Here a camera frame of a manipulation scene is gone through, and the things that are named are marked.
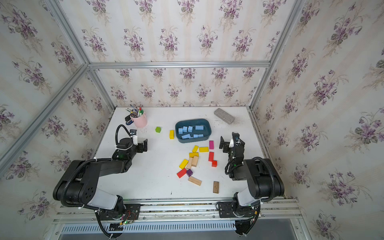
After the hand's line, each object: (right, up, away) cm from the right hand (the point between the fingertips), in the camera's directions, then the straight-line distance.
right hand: (233, 137), depth 90 cm
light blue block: (-30, -1, +11) cm, 32 cm away
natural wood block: (-25, -14, -2) cm, 29 cm away
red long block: (-14, -12, +2) cm, 19 cm away
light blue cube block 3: (-27, +5, +14) cm, 31 cm away
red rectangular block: (-32, -20, -4) cm, 38 cm away
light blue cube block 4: (-24, 0, +11) cm, 26 cm away
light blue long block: (-20, +5, +16) cm, 27 cm away
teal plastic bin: (-25, +9, +17) cm, 32 cm away
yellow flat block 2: (-24, -9, +6) cm, 26 cm away
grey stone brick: (-2, +14, +21) cm, 25 cm away
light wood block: (-24, -24, -8) cm, 35 cm away
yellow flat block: (-25, -11, +4) cm, 28 cm away
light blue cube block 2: (-31, +5, +14) cm, 34 cm away
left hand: (-60, -2, +3) cm, 60 cm away
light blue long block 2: (-20, 0, +11) cm, 23 cm away
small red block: (-12, -15, -2) cm, 20 cm away
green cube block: (-50, +4, +14) cm, 52 cm away
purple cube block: (-27, -19, -6) cm, 34 cm away
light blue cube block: (-34, +3, +14) cm, 37 cm away
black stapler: (-73, +11, +17) cm, 75 cm away
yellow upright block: (-40, +1, +11) cm, 42 cm away
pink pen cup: (-63, +10, +15) cm, 65 cm away
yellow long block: (-31, -16, 0) cm, 35 cm away
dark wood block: (-12, -26, -10) cm, 30 cm away
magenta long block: (-13, -6, +8) cm, 16 cm away
